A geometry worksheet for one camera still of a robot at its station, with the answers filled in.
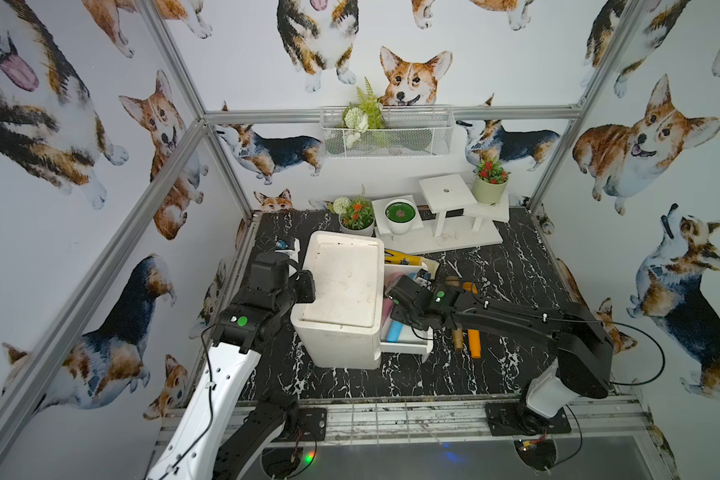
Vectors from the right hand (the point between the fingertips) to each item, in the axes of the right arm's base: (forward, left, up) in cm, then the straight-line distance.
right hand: (392, 313), depth 82 cm
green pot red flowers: (+38, -32, +13) cm, 52 cm away
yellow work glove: (+25, -2, -9) cm, 26 cm away
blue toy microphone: (-5, 0, 0) cm, 5 cm away
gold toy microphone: (-4, -19, -9) cm, 21 cm away
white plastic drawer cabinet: (-10, +11, +15) cm, 21 cm away
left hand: (+4, +19, +16) cm, 26 cm away
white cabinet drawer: (-10, -5, +6) cm, 13 cm away
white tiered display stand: (+36, -21, -1) cm, 42 cm away
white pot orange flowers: (+32, +11, +5) cm, 34 cm away
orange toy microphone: (-5, -23, -9) cm, 25 cm away
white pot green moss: (+26, -3, +11) cm, 29 cm away
